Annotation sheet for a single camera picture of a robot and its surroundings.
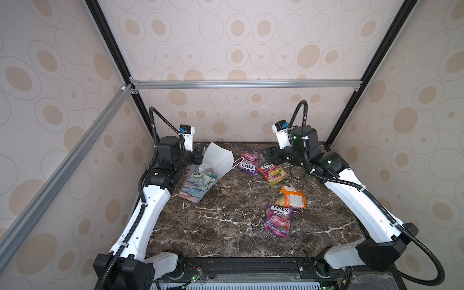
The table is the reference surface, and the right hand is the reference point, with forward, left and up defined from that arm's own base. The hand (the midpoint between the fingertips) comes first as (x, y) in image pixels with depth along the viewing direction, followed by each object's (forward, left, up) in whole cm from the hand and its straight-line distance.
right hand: (275, 146), depth 71 cm
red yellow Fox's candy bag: (+9, -4, -31) cm, 33 cm away
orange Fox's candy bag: (-5, -12, -31) cm, 34 cm away
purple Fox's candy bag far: (+18, +9, -31) cm, 37 cm away
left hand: (0, +27, +1) cm, 27 cm away
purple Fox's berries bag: (-17, -4, -32) cm, 36 cm away
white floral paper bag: (+11, +29, -25) cm, 39 cm away
